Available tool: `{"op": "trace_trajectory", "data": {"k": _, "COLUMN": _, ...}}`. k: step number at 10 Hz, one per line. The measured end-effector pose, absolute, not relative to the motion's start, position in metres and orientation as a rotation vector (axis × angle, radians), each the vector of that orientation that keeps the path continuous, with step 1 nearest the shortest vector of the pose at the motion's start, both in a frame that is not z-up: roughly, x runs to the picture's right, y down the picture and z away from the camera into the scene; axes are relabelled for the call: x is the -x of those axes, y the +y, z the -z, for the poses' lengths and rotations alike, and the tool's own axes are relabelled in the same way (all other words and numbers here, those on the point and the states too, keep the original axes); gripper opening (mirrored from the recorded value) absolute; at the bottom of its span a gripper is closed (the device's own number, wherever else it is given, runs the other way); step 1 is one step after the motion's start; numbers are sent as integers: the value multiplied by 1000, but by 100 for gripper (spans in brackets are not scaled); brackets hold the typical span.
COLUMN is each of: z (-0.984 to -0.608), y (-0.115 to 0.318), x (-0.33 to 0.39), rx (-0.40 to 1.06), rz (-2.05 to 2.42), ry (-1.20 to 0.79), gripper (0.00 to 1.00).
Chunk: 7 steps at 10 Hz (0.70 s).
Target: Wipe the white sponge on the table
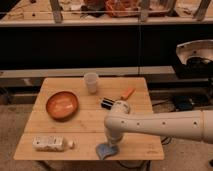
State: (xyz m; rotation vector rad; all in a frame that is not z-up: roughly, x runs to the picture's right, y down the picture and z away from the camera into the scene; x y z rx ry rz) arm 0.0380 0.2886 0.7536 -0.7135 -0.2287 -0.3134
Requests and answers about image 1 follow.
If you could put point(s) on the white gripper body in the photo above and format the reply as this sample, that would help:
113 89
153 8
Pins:
113 137

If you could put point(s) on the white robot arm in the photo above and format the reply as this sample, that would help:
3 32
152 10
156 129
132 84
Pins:
192 125

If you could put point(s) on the wooden table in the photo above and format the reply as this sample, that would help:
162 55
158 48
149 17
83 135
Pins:
86 128

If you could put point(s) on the orange wooden bowl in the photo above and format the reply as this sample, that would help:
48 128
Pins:
62 105

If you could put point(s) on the translucent plastic cup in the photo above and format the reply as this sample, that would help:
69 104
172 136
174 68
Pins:
91 82

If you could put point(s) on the long metal shelf rack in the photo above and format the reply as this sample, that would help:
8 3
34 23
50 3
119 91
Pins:
68 38

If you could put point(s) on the white machine housing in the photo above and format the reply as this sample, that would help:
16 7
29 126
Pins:
194 59

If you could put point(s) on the orange handled brush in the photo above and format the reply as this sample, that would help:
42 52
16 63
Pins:
108 103

